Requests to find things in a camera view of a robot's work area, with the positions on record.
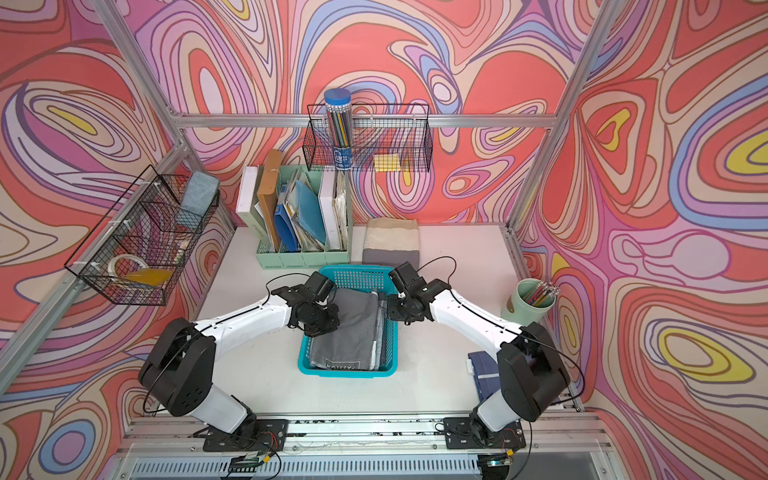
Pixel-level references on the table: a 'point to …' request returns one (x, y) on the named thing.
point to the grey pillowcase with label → (358, 342)
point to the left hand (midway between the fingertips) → (342, 326)
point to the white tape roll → (114, 260)
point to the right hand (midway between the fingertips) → (396, 319)
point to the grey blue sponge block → (200, 193)
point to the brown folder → (267, 193)
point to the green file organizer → (267, 257)
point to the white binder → (327, 198)
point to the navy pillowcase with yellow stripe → (487, 373)
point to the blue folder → (311, 215)
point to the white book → (247, 188)
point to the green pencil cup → (529, 302)
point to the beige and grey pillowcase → (391, 242)
